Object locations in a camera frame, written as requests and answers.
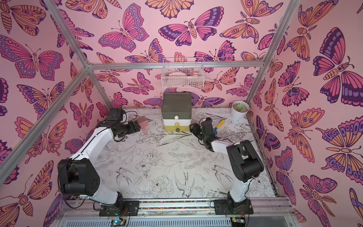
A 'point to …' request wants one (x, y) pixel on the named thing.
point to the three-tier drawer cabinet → (176, 110)
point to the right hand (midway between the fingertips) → (188, 127)
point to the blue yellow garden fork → (219, 125)
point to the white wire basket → (183, 72)
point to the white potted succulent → (239, 109)
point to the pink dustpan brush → (143, 122)
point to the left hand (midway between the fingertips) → (135, 127)
